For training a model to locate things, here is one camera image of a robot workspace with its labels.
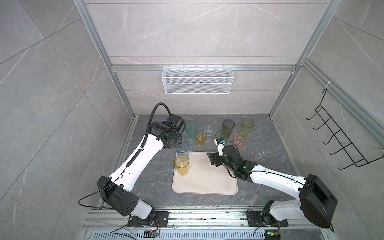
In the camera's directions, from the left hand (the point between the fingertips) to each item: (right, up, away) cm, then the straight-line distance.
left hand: (176, 139), depth 76 cm
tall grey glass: (+32, +7, +22) cm, 40 cm away
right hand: (+20, -7, +8) cm, 23 cm away
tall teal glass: (+8, +7, +31) cm, 32 cm away
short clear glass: (+19, +3, +25) cm, 32 cm away
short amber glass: (+14, 0, +28) cm, 31 cm away
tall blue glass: (+4, -7, +8) cm, 11 cm away
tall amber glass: (+1, -16, +19) cm, 25 cm away
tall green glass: (+44, +8, +21) cm, 50 cm away
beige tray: (+15, -24, +12) cm, 31 cm away
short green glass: (+29, +1, +26) cm, 39 cm away
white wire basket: (+10, +39, +24) cm, 47 cm away
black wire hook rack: (+77, -2, -13) cm, 78 cm away
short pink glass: (+41, -3, +25) cm, 48 cm away
